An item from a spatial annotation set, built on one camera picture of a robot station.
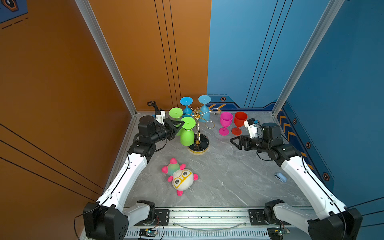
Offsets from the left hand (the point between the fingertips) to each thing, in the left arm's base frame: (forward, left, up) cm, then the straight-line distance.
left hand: (185, 120), depth 70 cm
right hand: (-4, -25, -10) cm, 27 cm away
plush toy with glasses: (-18, +2, -27) cm, 32 cm away
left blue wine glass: (+19, 0, -4) cm, 19 cm away
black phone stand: (+27, +24, -14) cm, 39 cm away
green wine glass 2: (+9, +5, -4) cm, 11 cm away
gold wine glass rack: (+10, -9, -32) cm, 35 cm away
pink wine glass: (+22, -26, -23) cm, 41 cm away
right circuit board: (-40, -43, -34) cm, 68 cm away
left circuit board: (-41, +17, -35) cm, 57 cm away
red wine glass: (+20, -34, -19) cm, 43 cm away
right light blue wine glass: (+20, -10, -4) cm, 23 cm away
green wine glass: (-1, -1, -10) cm, 10 cm away
